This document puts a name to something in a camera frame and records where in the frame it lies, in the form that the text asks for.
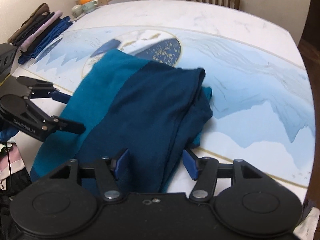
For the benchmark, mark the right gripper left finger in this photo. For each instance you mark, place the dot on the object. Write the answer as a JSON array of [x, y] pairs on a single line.
[[107, 171]]

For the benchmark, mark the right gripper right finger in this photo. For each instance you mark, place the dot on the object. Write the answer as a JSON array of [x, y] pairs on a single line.
[[204, 172]]

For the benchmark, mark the pale green sugar pot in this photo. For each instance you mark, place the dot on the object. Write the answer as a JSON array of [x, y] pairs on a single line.
[[76, 11]]

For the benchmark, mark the blue two-tone garment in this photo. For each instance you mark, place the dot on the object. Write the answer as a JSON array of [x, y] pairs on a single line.
[[152, 109]]

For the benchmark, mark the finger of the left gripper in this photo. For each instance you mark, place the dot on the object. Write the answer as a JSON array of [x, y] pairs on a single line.
[[60, 97], [67, 125]]

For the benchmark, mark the folded black garment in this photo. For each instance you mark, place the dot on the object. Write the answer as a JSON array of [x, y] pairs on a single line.
[[39, 20]]

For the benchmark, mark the folded brown garment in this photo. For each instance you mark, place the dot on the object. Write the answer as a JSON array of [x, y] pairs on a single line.
[[39, 11]]

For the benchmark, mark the folded lilac garment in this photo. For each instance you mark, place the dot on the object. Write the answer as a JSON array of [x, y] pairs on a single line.
[[25, 45]]

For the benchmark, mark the blue mountain table mat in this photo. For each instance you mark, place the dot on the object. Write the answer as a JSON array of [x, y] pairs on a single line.
[[262, 104]]

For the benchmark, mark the blue gloved left hand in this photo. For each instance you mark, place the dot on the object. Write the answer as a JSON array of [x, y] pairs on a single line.
[[7, 133]]

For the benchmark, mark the folded royal blue garment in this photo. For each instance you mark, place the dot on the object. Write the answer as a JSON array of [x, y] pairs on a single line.
[[52, 32]]

